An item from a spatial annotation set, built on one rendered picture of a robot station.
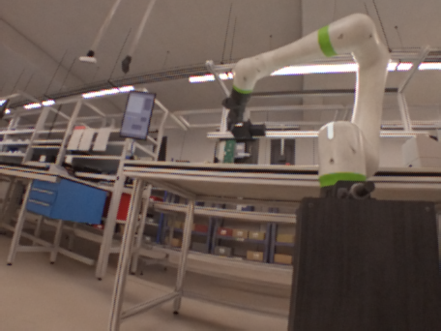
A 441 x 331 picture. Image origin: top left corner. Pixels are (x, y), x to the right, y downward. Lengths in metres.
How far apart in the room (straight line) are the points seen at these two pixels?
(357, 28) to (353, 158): 0.42
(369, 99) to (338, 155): 0.31
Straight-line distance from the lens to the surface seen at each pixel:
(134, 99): 2.48
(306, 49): 0.93
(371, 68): 0.94
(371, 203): 0.46
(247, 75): 0.95
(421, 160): 1.09
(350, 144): 0.65
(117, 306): 1.39
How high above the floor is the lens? 0.73
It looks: 20 degrees up
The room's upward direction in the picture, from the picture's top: 8 degrees clockwise
